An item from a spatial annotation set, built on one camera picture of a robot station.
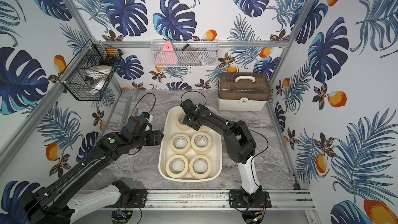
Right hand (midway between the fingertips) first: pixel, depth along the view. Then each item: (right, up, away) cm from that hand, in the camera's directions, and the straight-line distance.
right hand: (188, 122), depth 95 cm
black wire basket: (-59, +42, 0) cm, 73 cm away
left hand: (-13, -3, -20) cm, 24 cm away
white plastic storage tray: (-1, -17, -8) cm, 19 cm away
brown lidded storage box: (+33, +19, -1) cm, 38 cm away
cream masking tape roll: (-6, +1, +2) cm, 6 cm away
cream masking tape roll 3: (-5, -12, -2) cm, 13 cm away
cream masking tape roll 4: (+7, -23, -11) cm, 26 cm away
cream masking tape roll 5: (-5, -23, -11) cm, 26 cm away
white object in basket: (-47, +26, -14) cm, 55 cm away
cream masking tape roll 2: (+8, -12, -2) cm, 14 cm away
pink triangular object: (-12, +38, -5) cm, 40 cm away
